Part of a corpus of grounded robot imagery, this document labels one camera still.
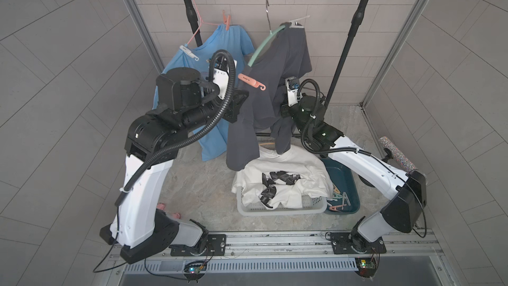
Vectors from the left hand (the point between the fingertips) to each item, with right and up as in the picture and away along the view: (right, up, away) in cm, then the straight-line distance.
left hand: (249, 90), depth 51 cm
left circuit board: (-18, -56, +13) cm, 61 cm away
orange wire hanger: (+6, -18, +35) cm, 40 cm away
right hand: (+11, +3, +21) cm, 24 cm away
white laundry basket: (+24, -43, +28) cm, 57 cm away
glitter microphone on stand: (+51, -19, +22) cm, 59 cm away
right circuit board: (+39, -59, +17) cm, 73 cm away
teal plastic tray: (+37, -41, +30) cm, 63 cm away
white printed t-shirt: (+12, -33, +31) cm, 47 cm away
